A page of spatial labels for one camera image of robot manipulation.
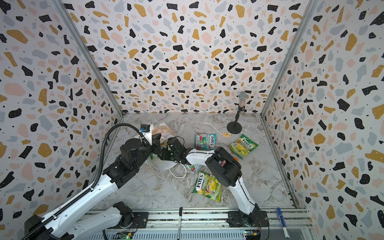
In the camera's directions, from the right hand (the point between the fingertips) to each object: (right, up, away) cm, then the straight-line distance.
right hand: (156, 153), depth 89 cm
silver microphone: (+51, +33, -2) cm, 61 cm away
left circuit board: (-9, -35, -19) cm, 41 cm away
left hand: (+7, +13, -18) cm, 23 cm away
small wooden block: (+45, +10, +20) cm, 51 cm away
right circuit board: (+52, -36, -17) cm, 65 cm away
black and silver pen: (+17, -29, -14) cm, 36 cm away
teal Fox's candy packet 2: (+23, -9, +2) cm, 25 cm away
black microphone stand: (+52, +15, +21) cm, 58 cm away
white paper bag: (+3, +13, -1) cm, 13 cm away
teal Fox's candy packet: (+30, +6, +13) cm, 33 cm away
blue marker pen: (+67, -31, -16) cm, 76 cm away
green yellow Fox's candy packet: (+55, +3, +11) cm, 56 cm away
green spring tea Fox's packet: (+31, -17, -6) cm, 36 cm away
